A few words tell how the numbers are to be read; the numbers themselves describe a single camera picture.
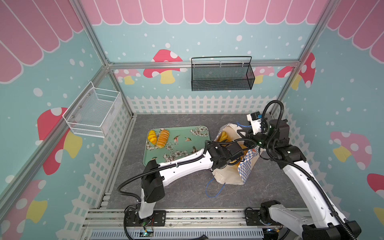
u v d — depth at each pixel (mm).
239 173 705
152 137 1026
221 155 508
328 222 376
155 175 424
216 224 740
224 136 895
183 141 1026
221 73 943
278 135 515
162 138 1024
